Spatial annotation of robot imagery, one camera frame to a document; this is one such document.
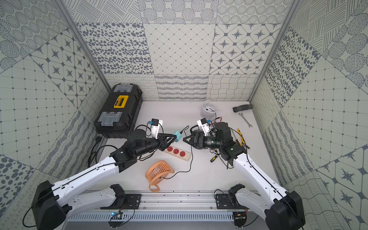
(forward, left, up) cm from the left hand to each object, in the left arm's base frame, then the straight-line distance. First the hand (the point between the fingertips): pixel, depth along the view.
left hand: (173, 131), depth 71 cm
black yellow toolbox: (+20, +37, -8) cm, 43 cm away
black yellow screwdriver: (-2, -23, -26) cm, 35 cm away
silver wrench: (+24, -53, -27) cm, 64 cm away
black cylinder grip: (+39, -49, -22) cm, 67 cm away
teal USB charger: (-1, -3, -2) cm, 4 cm away
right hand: (-4, -7, -3) cm, 9 cm away
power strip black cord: (+10, +57, -27) cm, 63 cm away
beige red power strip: (-1, -2, -24) cm, 24 cm away
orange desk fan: (-16, +8, -15) cm, 23 cm away
